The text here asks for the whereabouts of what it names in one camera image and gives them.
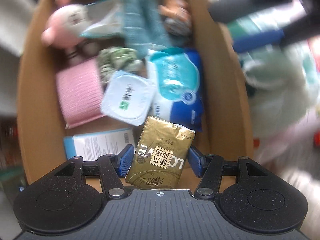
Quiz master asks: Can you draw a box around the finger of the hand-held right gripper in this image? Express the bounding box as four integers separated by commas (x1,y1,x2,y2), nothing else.
232,12,320,54
209,0,307,23

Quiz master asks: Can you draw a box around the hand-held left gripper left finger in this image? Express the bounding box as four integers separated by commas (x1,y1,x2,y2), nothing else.
53,144,135,198

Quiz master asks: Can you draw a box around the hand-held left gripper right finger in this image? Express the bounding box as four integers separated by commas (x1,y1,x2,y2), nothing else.
189,147,268,198

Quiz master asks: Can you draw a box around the gold tissue pack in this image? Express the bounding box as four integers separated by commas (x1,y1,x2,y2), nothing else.
124,116,195,189

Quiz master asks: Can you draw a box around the blue white carton box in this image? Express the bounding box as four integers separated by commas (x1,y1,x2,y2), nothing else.
63,128,137,162

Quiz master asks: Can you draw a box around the white yogurt cup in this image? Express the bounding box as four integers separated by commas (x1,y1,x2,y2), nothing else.
101,70,157,127

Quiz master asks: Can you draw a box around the orange hair rag doll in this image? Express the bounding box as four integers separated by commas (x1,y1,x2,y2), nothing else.
160,0,193,34

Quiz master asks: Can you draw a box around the blue white tissue packet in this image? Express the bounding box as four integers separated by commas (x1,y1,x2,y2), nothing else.
147,47,203,132

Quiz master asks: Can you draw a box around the pink mesh sponge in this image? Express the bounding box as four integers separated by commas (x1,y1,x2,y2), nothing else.
55,59,107,129

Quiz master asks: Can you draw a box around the green fabric scrunchie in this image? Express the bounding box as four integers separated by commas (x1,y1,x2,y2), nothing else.
97,47,143,85

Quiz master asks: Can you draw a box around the brown cardboard box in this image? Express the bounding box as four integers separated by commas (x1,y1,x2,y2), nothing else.
16,0,254,188

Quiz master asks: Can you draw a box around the teal towel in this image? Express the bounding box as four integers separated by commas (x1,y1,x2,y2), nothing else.
121,0,175,57

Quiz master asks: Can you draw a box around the pink plush toy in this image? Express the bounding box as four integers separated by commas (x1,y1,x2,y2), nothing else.
41,0,92,55

